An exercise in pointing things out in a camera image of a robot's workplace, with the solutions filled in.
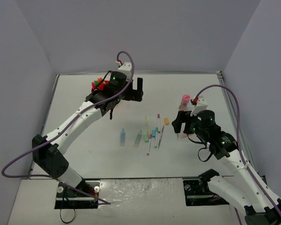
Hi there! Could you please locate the pink-capped white pen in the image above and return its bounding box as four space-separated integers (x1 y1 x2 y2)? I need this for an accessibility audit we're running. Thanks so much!
147 134 152 156

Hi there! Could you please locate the pink-capped black highlighter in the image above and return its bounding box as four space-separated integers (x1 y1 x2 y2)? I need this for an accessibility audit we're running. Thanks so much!
91 82 96 91

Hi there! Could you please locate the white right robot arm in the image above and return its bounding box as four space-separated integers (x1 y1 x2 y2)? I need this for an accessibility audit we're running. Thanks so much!
172 110 281 225

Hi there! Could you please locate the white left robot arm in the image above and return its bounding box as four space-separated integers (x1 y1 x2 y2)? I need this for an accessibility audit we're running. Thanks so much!
32 71 143 196

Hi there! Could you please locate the orange round desk organizer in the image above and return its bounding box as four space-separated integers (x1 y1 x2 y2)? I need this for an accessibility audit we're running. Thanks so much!
90 82 123 103

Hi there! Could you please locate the pink-capped clear bottle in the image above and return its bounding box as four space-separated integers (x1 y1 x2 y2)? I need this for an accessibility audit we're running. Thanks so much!
179 94 191 111

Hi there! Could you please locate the small orange cap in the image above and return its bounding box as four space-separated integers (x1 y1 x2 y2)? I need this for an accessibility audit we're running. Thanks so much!
164 117 169 126

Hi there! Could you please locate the yellow thin pen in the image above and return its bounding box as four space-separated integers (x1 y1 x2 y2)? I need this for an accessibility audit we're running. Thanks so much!
145 114 150 137

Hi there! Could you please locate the magenta-capped white pen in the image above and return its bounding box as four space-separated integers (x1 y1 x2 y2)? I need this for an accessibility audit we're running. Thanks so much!
157 113 161 133

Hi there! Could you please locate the green-capped white pen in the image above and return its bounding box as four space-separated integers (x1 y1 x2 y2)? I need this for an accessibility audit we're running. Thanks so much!
154 127 159 148

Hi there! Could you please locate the light blue cap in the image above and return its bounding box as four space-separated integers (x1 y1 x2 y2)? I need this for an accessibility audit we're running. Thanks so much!
152 130 156 139

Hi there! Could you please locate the light blue highlighter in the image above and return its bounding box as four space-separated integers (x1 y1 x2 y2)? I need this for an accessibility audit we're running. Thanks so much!
120 129 126 146

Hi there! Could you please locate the light green highlighter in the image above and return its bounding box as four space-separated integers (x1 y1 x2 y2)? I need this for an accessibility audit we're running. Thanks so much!
133 130 142 148

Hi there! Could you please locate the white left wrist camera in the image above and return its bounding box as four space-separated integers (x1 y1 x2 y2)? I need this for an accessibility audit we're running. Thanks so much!
116 61 132 80

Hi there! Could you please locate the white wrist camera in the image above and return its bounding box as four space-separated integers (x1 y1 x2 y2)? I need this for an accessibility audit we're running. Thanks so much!
116 61 132 80
190 96 208 116

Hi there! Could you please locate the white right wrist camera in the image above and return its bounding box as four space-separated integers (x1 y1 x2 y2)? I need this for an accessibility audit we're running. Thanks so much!
190 96 208 116

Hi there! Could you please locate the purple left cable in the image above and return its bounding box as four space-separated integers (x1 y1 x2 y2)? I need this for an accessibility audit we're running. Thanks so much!
1 51 134 206

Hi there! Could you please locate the purple cable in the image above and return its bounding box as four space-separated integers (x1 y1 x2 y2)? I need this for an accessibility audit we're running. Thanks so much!
195 84 281 225
1 51 134 206

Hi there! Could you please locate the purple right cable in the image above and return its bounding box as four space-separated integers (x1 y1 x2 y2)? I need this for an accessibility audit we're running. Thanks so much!
195 84 281 225

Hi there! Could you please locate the aluminium table edge rail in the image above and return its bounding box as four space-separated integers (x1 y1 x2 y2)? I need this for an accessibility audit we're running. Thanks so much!
217 71 253 164

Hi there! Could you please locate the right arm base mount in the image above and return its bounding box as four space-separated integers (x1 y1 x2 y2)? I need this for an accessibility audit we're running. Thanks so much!
183 169 229 206

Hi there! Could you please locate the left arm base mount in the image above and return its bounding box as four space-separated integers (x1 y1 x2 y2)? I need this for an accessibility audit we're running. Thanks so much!
54 179 101 224

